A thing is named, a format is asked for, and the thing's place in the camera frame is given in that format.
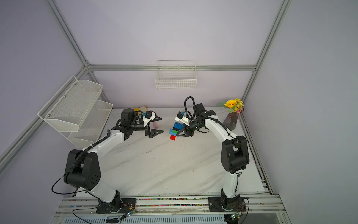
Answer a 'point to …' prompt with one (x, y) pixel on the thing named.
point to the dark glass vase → (230, 120)
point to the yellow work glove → (143, 108)
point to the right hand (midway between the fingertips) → (180, 133)
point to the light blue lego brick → (171, 132)
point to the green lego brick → (175, 131)
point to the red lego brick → (173, 137)
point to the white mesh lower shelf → (90, 130)
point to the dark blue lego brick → (179, 126)
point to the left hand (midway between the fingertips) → (161, 125)
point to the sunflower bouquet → (235, 105)
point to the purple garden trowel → (155, 125)
